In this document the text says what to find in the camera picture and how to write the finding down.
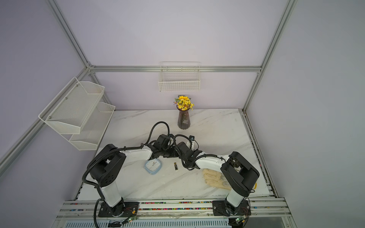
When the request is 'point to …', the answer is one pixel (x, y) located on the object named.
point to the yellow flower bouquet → (183, 102)
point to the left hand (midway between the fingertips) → (179, 154)
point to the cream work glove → (216, 178)
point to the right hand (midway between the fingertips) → (186, 152)
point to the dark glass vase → (184, 122)
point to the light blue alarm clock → (152, 166)
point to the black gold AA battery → (176, 166)
